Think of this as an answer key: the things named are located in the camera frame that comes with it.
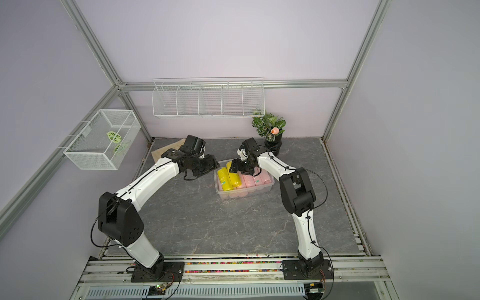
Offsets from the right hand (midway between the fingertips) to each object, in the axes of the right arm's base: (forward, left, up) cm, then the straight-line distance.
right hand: (234, 169), depth 97 cm
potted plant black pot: (+17, -23, 0) cm, 28 cm away
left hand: (-6, +8, +10) cm, 14 cm away
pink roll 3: (-4, -16, -2) cm, 17 cm away
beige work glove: (+17, +49, -7) cm, 52 cm away
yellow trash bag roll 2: (-6, 0, +1) cm, 6 cm away
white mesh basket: (+1, +58, +19) cm, 61 cm away
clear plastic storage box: (-11, -3, -4) cm, 12 cm away
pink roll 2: (-4, -12, -3) cm, 13 cm away
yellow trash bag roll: (-8, +4, 0) cm, 9 cm away
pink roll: (-5, -8, -3) cm, 10 cm away
